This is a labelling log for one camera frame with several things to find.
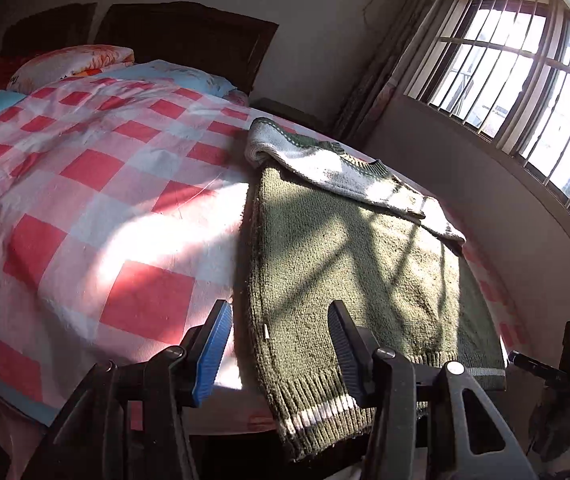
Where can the red white checked bed sheet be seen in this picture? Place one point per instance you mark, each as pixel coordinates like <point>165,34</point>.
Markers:
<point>90,200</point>

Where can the small wooden headboard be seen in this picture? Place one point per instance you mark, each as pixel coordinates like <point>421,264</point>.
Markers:
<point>45,27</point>

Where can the large wooden headboard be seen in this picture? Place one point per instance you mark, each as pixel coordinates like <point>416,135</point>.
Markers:
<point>190,35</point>

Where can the light blue floral pillow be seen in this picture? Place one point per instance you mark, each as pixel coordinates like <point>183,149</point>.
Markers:
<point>175,77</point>

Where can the floral curtain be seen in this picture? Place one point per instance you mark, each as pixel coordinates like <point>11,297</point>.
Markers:
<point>390,60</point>

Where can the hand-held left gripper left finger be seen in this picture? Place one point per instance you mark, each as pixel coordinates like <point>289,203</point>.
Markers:
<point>212,355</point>

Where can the orange floral pillow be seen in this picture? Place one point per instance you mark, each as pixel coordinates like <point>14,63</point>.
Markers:
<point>65,65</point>

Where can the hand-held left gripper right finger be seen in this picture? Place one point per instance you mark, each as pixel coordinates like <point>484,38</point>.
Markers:
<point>347,350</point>

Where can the barred window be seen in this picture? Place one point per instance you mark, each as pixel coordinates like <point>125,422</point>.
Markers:
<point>515,70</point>

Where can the green knitted sweater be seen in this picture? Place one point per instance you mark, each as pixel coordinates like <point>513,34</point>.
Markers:
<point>340,250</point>

